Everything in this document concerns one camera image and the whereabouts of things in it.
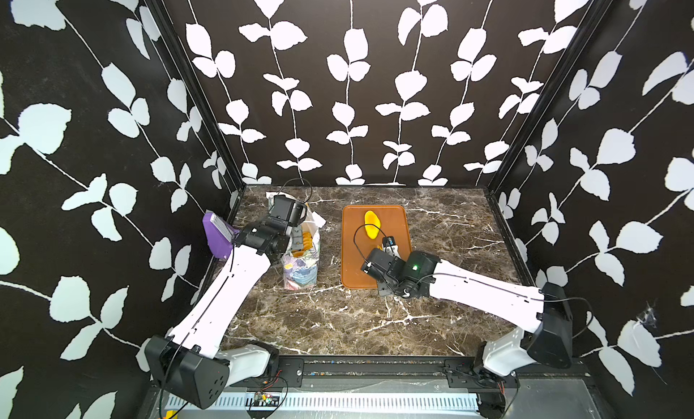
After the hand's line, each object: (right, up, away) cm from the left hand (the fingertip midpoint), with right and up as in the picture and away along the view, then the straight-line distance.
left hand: (290, 232), depth 77 cm
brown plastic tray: (+20, -7, +29) cm, 35 cm away
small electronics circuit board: (-5, -44, -6) cm, 45 cm away
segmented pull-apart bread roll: (+7, -2, -10) cm, 12 cm away
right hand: (+27, -13, 0) cm, 30 cm away
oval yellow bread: (+25, +3, +29) cm, 39 cm away
